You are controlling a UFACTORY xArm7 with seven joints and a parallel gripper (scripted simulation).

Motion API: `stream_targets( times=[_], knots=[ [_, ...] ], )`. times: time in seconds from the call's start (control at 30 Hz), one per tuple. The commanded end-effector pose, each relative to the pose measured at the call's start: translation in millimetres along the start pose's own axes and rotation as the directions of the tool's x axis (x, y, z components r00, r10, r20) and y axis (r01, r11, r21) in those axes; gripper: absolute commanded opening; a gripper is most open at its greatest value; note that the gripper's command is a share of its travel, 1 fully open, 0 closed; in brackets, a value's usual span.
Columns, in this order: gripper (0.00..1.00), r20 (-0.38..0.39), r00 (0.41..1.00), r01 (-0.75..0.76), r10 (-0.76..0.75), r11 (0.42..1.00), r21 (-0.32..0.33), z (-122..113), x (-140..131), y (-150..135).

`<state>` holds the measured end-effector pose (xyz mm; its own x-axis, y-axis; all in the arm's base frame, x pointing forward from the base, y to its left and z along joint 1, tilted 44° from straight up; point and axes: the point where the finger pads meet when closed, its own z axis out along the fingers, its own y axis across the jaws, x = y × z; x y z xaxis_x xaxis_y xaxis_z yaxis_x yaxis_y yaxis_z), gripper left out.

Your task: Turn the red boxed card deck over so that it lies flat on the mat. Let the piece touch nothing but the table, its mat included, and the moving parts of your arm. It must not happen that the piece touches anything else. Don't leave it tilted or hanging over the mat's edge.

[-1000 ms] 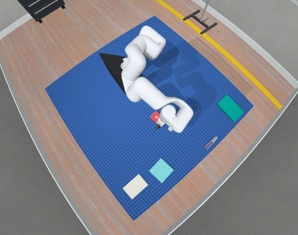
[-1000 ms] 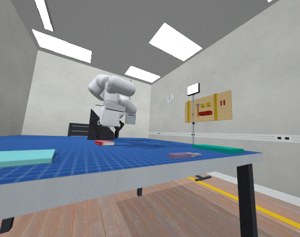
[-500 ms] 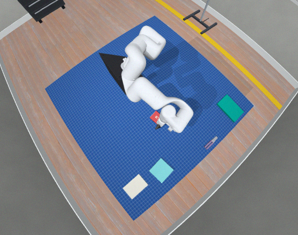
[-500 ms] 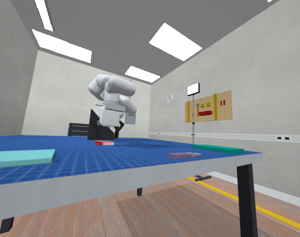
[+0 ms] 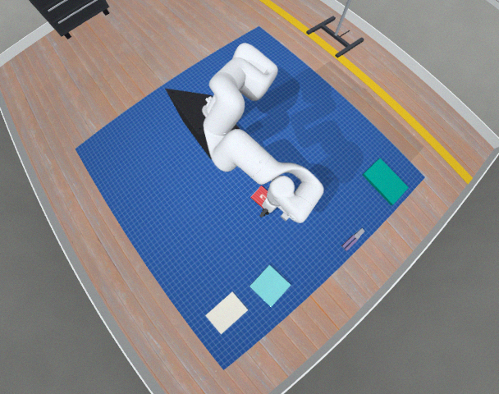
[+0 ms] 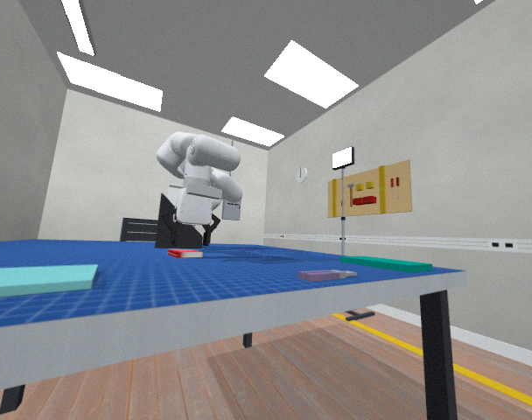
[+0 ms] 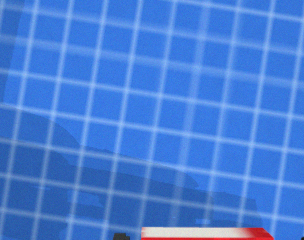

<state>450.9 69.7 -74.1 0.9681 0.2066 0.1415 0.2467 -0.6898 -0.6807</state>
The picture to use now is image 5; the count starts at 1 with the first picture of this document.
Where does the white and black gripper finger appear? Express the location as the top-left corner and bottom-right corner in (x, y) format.
(259, 208), (269, 218)

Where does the teal flat rectangular block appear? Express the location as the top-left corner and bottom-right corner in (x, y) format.
(362, 158), (409, 205)

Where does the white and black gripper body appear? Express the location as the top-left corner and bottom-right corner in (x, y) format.
(262, 198), (277, 213)

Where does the red card box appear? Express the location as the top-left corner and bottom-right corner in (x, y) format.
(250, 186), (268, 208)

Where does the light blue flat square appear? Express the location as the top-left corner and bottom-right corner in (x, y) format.
(250, 264), (291, 307)

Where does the dark blue work mat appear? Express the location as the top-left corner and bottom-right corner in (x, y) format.
(76, 26), (425, 370)

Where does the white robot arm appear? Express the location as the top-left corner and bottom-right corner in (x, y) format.
(202, 43), (323, 223)

